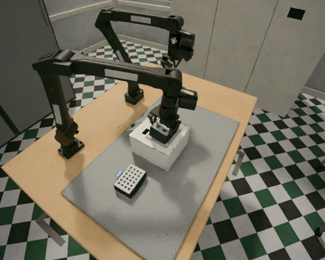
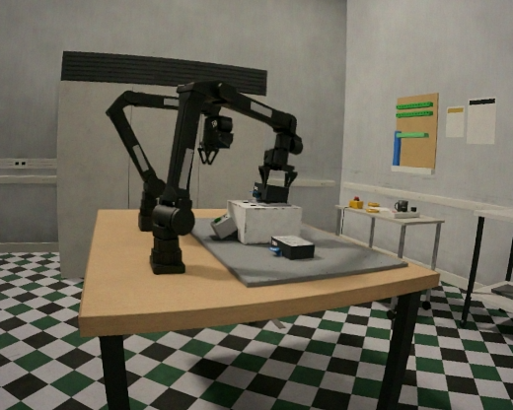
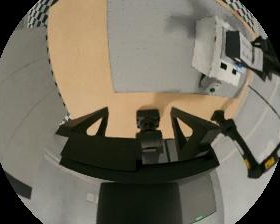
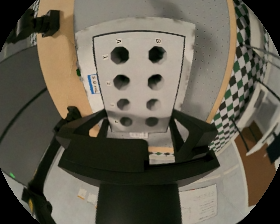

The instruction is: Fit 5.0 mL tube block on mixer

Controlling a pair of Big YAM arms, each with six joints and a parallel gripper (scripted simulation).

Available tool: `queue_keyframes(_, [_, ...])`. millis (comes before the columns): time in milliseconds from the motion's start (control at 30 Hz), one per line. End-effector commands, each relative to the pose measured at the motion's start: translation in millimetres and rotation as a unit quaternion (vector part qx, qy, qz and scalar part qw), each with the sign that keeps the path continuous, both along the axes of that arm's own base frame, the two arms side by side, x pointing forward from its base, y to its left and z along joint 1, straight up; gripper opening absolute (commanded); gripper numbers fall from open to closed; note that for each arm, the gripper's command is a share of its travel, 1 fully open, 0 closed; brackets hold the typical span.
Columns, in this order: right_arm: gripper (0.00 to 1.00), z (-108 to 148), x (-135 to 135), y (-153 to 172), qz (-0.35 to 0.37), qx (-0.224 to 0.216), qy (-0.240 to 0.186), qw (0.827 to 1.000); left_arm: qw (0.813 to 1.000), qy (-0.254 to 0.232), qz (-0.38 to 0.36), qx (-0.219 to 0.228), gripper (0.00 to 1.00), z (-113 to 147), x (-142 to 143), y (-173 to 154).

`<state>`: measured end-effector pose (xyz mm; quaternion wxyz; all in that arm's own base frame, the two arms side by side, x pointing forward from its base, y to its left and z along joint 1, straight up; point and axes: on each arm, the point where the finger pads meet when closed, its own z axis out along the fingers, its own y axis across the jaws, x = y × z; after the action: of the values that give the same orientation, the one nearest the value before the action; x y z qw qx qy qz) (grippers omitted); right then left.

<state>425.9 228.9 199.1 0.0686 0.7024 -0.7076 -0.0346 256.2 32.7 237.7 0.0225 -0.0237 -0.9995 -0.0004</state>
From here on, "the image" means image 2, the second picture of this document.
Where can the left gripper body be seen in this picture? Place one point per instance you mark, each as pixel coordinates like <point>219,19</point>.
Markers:
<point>207,137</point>

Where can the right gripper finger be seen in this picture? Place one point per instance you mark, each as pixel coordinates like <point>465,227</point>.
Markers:
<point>289,180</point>
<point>261,172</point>

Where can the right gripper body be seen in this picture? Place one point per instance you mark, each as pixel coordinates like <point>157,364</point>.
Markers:
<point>280,159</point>

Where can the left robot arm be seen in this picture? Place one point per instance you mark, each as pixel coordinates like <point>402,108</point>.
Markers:
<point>153,185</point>

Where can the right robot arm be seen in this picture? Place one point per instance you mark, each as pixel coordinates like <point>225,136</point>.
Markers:
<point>178,219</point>

